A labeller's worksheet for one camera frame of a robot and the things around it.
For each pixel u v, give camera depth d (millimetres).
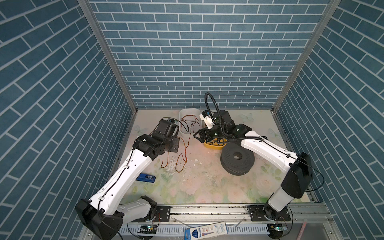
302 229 695
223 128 596
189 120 1130
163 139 526
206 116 693
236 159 895
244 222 722
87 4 694
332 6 706
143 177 823
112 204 385
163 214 739
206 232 680
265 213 670
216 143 990
